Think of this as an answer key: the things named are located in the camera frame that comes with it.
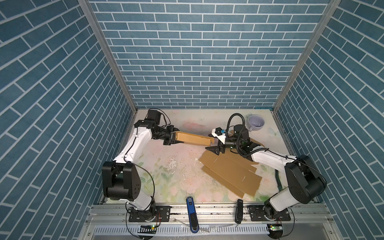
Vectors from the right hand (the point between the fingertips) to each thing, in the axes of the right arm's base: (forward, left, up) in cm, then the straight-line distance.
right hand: (207, 139), depth 82 cm
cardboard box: (-3, +7, +3) cm, 9 cm away
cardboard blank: (-8, -17, -19) cm, 27 cm away
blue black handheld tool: (-39, +4, -13) cm, 41 cm away
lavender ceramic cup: (+28, -35, -15) cm, 47 cm away
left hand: (-1, +12, +5) cm, 13 cm away
